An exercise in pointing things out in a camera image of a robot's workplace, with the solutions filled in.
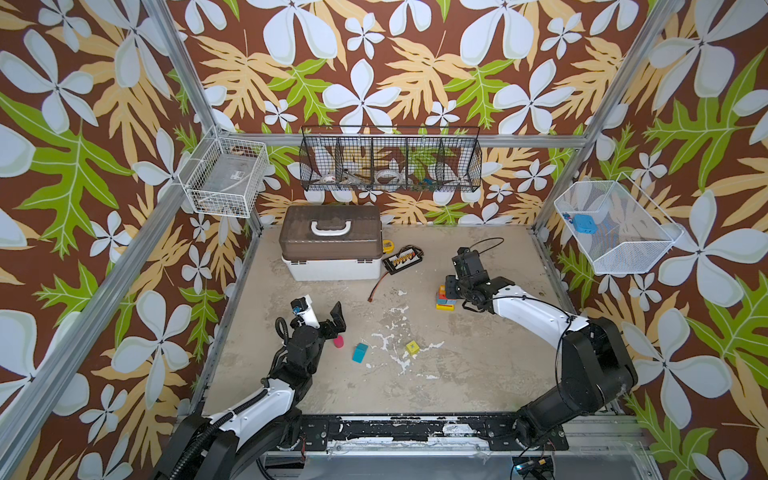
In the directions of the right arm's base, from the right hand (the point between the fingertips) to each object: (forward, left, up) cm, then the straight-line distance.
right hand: (449, 282), depth 92 cm
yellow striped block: (-4, 0, -9) cm, 10 cm away
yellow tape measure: (+22, +19, -7) cm, 30 cm away
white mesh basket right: (+5, -45, +18) cm, 49 cm away
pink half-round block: (-15, +34, -9) cm, 39 cm away
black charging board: (+17, +12, -8) cm, 22 cm away
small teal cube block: (-2, +1, -8) cm, 9 cm away
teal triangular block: (-18, +28, -10) cm, 35 cm away
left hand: (-8, +38, +3) cm, 39 cm away
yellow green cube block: (-18, +12, -8) cm, 23 cm away
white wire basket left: (+22, +67, +24) cm, 74 cm away
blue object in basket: (+10, -39, +15) cm, 43 cm away
